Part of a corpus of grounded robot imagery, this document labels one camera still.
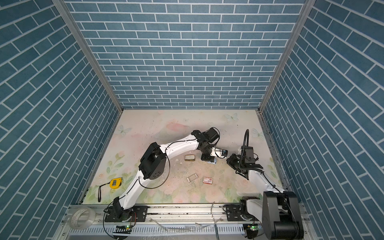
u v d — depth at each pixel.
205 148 0.77
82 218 0.73
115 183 0.82
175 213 0.75
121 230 0.72
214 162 0.91
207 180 0.84
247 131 0.74
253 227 0.72
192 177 0.86
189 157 0.91
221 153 0.79
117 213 0.64
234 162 0.80
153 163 0.56
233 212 0.74
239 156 0.77
